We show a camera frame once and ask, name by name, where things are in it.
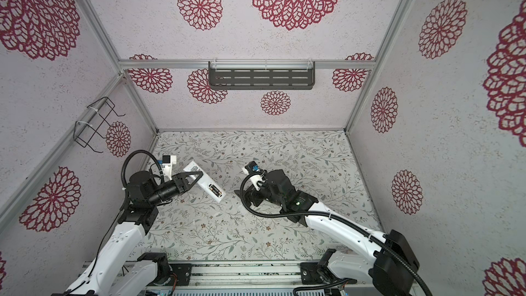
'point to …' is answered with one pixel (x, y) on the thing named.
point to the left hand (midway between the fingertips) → (202, 177)
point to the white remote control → (206, 182)
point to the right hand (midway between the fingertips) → (244, 180)
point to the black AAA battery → (216, 191)
